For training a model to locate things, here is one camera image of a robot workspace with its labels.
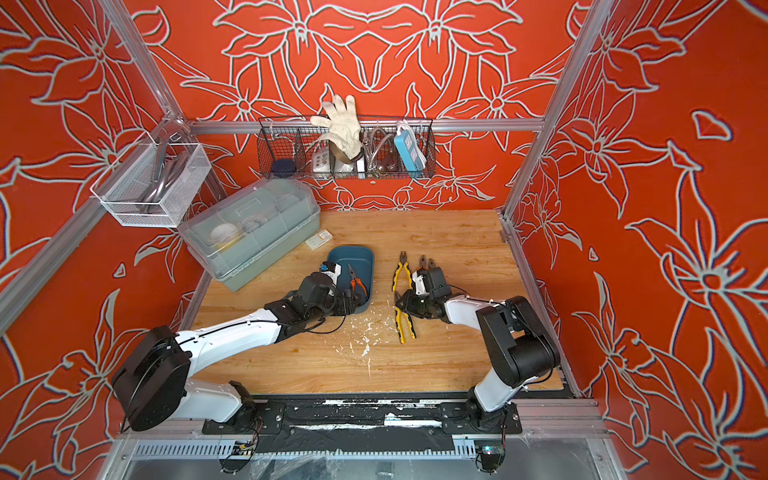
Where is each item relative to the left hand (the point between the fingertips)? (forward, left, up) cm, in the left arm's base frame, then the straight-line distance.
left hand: (356, 295), depth 84 cm
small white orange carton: (+28, +18, -9) cm, 35 cm away
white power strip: (+36, +15, +19) cm, 43 cm away
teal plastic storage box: (+14, +2, -10) cm, 17 cm away
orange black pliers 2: (+20, -21, -10) cm, 30 cm away
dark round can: (+36, +28, +17) cm, 48 cm away
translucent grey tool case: (+14, +36, +8) cm, 40 cm away
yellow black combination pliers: (+19, -14, -9) cm, 25 cm away
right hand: (+2, -11, -8) cm, 14 cm away
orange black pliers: (+10, +3, -9) cm, 14 cm away
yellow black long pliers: (-5, -13, -9) cm, 17 cm away
